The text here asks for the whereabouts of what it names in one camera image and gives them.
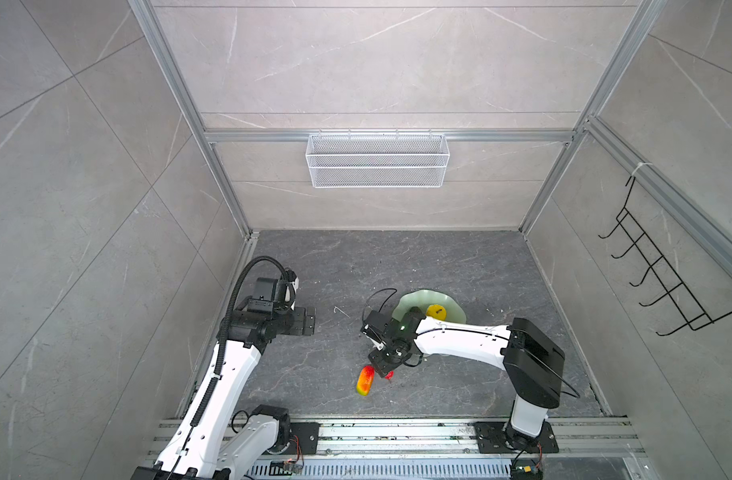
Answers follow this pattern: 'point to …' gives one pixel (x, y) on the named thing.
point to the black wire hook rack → (659, 268)
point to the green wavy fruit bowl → (422, 299)
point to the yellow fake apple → (436, 311)
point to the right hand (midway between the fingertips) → (381, 362)
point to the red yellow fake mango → (364, 380)
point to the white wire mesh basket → (377, 161)
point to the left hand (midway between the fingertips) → (294, 309)
